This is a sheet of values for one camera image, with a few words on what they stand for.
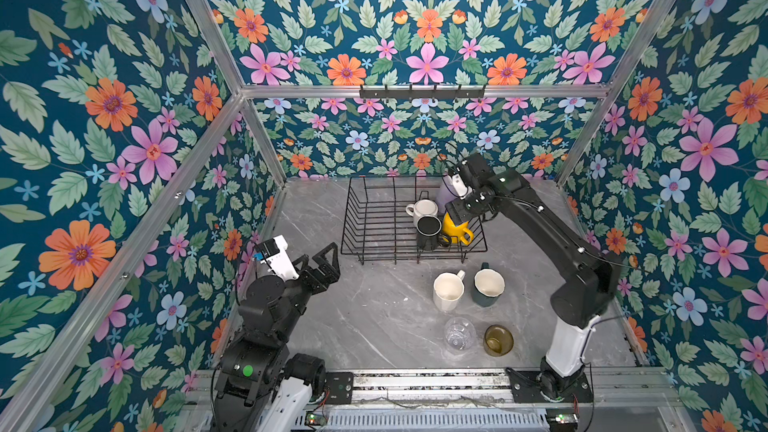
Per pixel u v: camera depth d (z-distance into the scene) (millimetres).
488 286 859
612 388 753
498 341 802
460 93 913
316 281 556
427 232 903
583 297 466
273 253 535
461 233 932
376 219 1069
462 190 708
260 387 423
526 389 733
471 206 703
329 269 566
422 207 982
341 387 734
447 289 862
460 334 820
